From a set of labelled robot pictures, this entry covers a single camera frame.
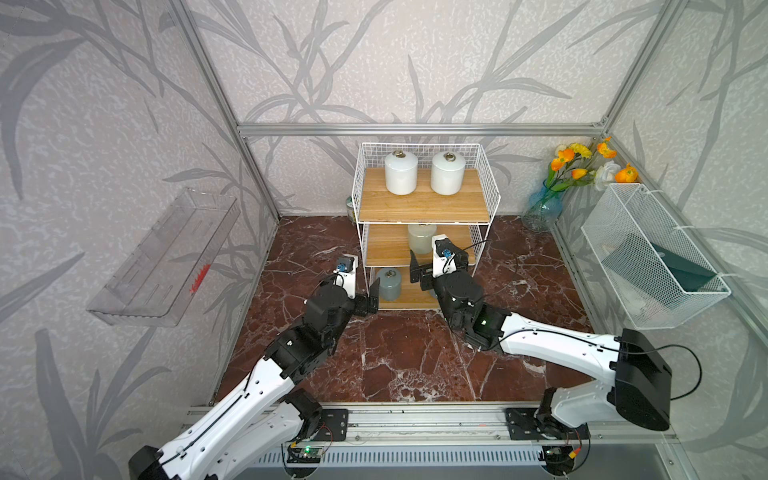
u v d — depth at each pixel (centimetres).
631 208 86
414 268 65
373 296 65
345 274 60
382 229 84
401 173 65
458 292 53
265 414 47
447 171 64
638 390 39
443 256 59
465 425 75
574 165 102
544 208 109
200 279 65
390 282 89
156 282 66
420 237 74
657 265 63
